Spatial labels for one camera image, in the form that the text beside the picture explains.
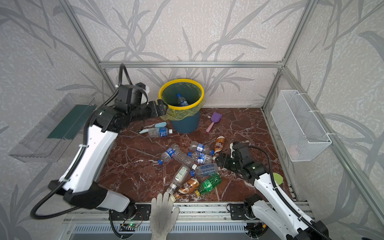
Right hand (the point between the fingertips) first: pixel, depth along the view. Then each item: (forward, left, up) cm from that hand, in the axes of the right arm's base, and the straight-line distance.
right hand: (220, 156), depth 80 cm
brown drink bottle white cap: (+12, -1, -8) cm, 14 cm away
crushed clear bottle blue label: (+3, +11, -9) cm, 14 cm away
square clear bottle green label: (-10, +22, -8) cm, 26 cm away
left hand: (+13, +27, +28) cm, 41 cm away
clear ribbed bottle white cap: (+3, +21, -11) cm, 24 cm away
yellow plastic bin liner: (+34, +13, +10) cm, 38 cm away
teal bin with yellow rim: (+38, +21, +8) cm, 44 cm away
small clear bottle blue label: (+9, +12, -7) cm, 17 cm away
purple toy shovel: (+39, -1, -14) cm, 42 cm away
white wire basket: (-1, -32, +22) cm, 39 cm away
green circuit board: (-30, +46, -14) cm, 57 cm away
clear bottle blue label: (+38, +24, +6) cm, 45 cm away
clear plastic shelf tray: (-1, +76, +20) cm, 79 cm away
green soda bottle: (-13, +6, -8) cm, 16 cm away
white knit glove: (-26, +29, -11) cm, 41 cm away
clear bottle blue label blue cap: (+6, +30, -9) cm, 32 cm away
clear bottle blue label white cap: (+21, +39, -7) cm, 45 cm away
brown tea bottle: (-14, +17, -7) cm, 22 cm away
